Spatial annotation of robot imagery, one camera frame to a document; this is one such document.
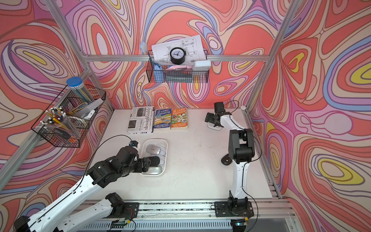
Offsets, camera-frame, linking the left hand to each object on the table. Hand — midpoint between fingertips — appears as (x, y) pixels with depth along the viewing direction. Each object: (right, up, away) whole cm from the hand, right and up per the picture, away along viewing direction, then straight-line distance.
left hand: (146, 162), depth 74 cm
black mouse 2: (+46, -3, +14) cm, 48 cm away
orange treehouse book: (+15, +24, +36) cm, 46 cm away
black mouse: (+2, -3, +12) cm, 12 cm away
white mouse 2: (+40, +18, +32) cm, 54 cm away
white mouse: (0, +4, +16) cm, 17 cm away
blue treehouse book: (+2, +24, +37) cm, 44 cm away
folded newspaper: (-13, +22, +33) cm, 42 cm away
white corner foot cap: (+70, +33, +48) cm, 91 cm away
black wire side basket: (-33, +25, -1) cm, 41 cm away
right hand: (+40, +21, +29) cm, 54 cm away
